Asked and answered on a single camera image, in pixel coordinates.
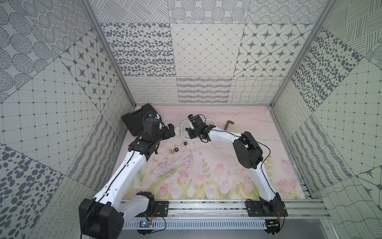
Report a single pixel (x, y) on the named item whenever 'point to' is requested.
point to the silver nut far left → (172, 151)
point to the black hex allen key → (227, 124)
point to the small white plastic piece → (177, 130)
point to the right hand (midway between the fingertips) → (192, 131)
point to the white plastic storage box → (185, 126)
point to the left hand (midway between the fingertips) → (165, 125)
